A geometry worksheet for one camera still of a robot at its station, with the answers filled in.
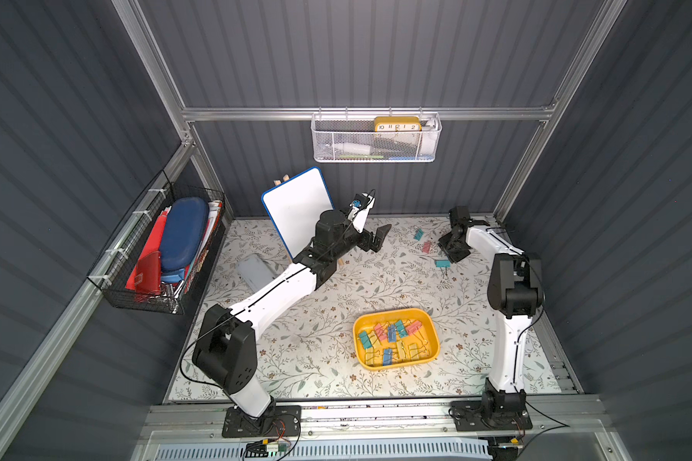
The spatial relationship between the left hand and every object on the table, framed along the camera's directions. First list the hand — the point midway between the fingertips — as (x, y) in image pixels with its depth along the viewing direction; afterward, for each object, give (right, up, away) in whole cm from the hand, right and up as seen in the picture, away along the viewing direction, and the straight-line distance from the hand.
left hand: (381, 219), depth 77 cm
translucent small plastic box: (-43, -17, +26) cm, 53 cm away
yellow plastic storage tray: (-3, -30, +12) cm, 33 cm away
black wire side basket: (-56, -8, -6) cm, 57 cm away
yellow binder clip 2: (+11, -38, +7) cm, 40 cm away
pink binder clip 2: (+11, -33, +11) cm, 36 cm away
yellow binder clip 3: (+7, -38, +6) cm, 40 cm away
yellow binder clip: (-2, -40, +6) cm, 40 cm away
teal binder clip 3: (+19, -3, +39) cm, 43 cm away
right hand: (+29, -8, +29) cm, 42 cm away
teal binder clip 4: (+25, -14, +26) cm, 38 cm away
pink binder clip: (+1, -33, +10) cm, 35 cm away
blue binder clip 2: (+4, -34, +10) cm, 36 cm away
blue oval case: (-52, -3, -3) cm, 52 cm away
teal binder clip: (-4, -36, +10) cm, 38 cm away
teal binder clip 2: (+7, -33, +11) cm, 35 cm away
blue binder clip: (+2, -40, +6) cm, 40 cm away
